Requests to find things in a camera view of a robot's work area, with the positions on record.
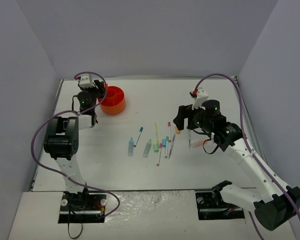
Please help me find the pink-capped white pen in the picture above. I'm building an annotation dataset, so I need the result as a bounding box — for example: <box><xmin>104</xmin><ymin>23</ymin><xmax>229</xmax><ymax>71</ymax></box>
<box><xmin>156</xmin><ymin>143</ymin><xmax>162</xmax><ymax>167</ymax></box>

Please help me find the teal-capped white marker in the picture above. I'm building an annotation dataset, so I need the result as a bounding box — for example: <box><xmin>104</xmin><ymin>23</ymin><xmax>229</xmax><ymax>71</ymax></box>
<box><xmin>134</xmin><ymin>127</ymin><xmax>144</xmax><ymax>148</ymax></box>

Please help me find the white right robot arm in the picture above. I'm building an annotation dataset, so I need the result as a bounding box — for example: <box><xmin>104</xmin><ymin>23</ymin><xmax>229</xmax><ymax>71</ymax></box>
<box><xmin>173</xmin><ymin>100</ymin><xmax>300</xmax><ymax>231</ymax></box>

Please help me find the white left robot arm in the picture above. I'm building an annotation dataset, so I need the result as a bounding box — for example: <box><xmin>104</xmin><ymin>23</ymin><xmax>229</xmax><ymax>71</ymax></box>
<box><xmin>43</xmin><ymin>77</ymin><xmax>106</xmax><ymax>209</ymax></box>

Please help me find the orange round desk organizer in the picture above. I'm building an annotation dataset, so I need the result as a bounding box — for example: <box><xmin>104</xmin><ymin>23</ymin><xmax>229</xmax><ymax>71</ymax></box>
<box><xmin>100</xmin><ymin>86</ymin><xmax>126</xmax><ymax>115</ymax></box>

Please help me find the small orange cap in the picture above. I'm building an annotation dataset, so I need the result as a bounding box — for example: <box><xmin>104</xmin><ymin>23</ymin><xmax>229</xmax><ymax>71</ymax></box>
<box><xmin>175</xmin><ymin>126</ymin><xmax>181</xmax><ymax>134</ymax></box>

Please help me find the magenta-capped white pen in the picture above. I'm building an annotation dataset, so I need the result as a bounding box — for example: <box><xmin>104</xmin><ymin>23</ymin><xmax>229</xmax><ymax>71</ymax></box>
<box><xmin>167</xmin><ymin>121</ymin><xmax>172</xmax><ymax>142</ymax></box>

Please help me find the green-capped white pen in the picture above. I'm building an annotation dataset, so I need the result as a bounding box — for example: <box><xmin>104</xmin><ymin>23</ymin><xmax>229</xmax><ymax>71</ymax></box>
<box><xmin>164</xmin><ymin>135</ymin><xmax>170</xmax><ymax>159</ymax></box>

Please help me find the light blue cap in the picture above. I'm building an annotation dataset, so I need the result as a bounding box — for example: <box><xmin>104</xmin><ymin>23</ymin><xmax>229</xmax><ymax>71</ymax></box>
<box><xmin>161</xmin><ymin>138</ymin><xmax>167</xmax><ymax>148</ymax></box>

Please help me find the yellow thin pen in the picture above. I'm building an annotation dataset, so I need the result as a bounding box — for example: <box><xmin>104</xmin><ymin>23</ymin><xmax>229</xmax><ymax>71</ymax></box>
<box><xmin>154</xmin><ymin>122</ymin><xmax>160</xmax><ymax>146</ymax></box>

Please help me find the light blue highlighter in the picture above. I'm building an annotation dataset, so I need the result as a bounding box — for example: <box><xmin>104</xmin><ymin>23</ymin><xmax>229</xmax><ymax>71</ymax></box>
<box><xmin>128</xmin><ymin>137</ymin><xmax>135</xmax><ymax>157</ymax></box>

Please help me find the light green highlighter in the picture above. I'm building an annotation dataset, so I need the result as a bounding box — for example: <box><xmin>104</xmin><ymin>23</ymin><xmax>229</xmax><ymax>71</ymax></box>
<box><xmin>142</xmin><ymin>139</ymin><xmax>152</xmax><ymax>158</ymax></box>

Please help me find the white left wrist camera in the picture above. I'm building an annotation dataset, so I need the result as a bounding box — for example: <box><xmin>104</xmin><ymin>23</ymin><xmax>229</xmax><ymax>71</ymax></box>
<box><xmin>75</xmin><ymin>73</ymin><xmax>95</xmax><ymax>89</ymax></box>

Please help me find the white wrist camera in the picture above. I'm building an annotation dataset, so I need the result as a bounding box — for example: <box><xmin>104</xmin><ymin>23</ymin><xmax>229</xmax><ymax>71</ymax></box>
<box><xmin>75</xmin><ymin>73</ymin><xmax>95</xmax><ymax>89</ymax></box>
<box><xmin>189</xmin><ymin>87</ymin><xmax>209</xmax><ymax>110</ymax></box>

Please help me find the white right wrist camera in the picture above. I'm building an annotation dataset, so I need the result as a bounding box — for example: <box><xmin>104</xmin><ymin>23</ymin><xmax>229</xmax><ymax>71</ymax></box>
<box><xmin>189</xmin><ymin>87</ymin><xmax>209</xmax><ymax>110</ymax></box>

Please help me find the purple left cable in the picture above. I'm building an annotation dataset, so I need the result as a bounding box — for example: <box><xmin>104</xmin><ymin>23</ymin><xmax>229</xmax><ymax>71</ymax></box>
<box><xmin>31</xmin><ymin>71</ymin><xmax>121</xmax><ymax>217</ymax></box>

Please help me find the purple cable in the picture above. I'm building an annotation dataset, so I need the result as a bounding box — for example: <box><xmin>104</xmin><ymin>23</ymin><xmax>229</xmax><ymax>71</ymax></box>
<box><xmin>194</xmin><ymin>72</ymin><xmax>300</xmax><ymax>240</ymax></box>
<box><xmin>31</xmin><ymin>71</ymin><xmax>121</xmax><ymax>217</ymax></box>

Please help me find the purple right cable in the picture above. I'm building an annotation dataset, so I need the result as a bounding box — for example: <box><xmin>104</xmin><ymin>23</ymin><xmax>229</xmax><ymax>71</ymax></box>
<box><xmin>194</xmin><ymin>72</ymin><xmax>300</xmax><ymax>240</ymax></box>

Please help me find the aluminium table edge rail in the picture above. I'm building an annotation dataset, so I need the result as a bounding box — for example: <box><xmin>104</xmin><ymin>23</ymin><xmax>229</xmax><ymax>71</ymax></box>
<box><xmin>231</xmin><ymin>75</ymin><xmax>271</xmax><ymax>173</ymax></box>

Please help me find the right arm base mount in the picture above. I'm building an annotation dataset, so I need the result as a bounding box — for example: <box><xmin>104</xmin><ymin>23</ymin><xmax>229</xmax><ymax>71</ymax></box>
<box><xmin>195</xmin><ymin>180</ymin><xmax>245</xmax><ymax>221</ymax></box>

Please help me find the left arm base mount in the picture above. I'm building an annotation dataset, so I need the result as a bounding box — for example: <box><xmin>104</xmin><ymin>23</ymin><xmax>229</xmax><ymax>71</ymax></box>
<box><xmin>57</xmin><ymin>191</ymin><xmax>108</xmax><ymax>239</ymax></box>

